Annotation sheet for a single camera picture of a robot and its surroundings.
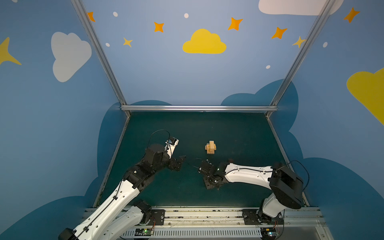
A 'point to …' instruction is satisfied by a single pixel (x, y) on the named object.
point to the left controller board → (144, 232)
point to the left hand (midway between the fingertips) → (179, 152)
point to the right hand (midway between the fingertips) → (209, 182)
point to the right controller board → (268, 232)
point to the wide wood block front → (211, 144)
